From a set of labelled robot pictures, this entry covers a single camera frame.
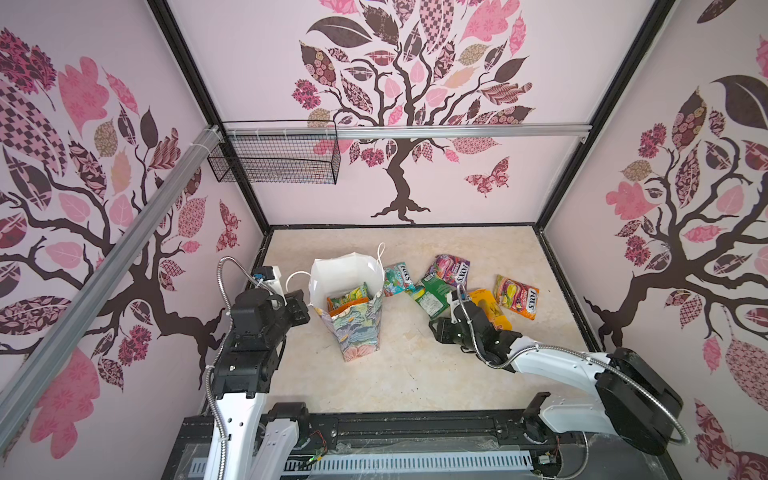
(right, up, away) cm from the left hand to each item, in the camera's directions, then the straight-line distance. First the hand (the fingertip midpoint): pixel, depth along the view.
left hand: (304, 297), depth 71 cm
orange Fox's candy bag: (+63, -4, +24) cm, 67 cm away
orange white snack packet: (+5, -5, +21) cm, 22 cm away
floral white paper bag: (+7, -1, +20) cm, 21 cm away
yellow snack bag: (+52, -4, +22) cm, 56 cm away
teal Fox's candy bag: (+23, +2, +30) cm, 38 cm away
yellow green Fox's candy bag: (+13, 0, +18) cm, 22 cm away
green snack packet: (+36, -5, +24) cm, 43 cm away
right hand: (+33, -9, +15) cm, 38 cm away
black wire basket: (-16, +44, +24) cm, 52 cm away
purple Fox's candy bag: (+42, +5, +32) cm, 54 cm away
